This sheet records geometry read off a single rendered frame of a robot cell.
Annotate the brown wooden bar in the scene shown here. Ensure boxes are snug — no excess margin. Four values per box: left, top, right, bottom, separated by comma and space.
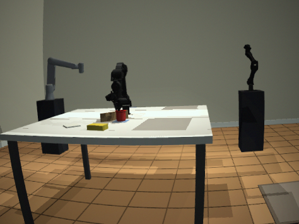
100, 110, 128, 122

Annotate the yellow block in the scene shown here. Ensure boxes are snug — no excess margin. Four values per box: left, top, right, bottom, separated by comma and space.
87, 123, 108, 131

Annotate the red translucent cup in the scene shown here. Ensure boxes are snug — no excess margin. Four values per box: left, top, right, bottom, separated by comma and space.
116, 110, 126, 122

